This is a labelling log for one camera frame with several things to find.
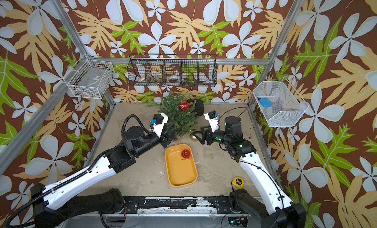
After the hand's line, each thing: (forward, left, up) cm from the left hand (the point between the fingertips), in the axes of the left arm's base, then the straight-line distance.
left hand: (175, 123), depth 63 cm
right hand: (+2, -10, -9) cm, 13 cm away
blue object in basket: (+23, -52, -10) cm, 58 cm away
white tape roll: (+45, +4, -9) cm, 46 cm away
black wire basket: (+48, -10, -4) cm, 49 cm away
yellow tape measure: (-16, -34, -34) cm, 50 cm away
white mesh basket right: (+16, -60, -6) cm, 62 cm away
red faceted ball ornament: (+12, -3, -1) cm, 12 cm away
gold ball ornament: (+2, -8, -15) cm, 17 cm away
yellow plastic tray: (-10, -2, -34) cm, 35 cm away
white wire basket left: (+33, +51, -2) cm, 61 cm away
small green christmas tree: (+10, -4, -11) cm, 16 cm away
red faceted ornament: (-1, -4, -30) cm, 30 cm away
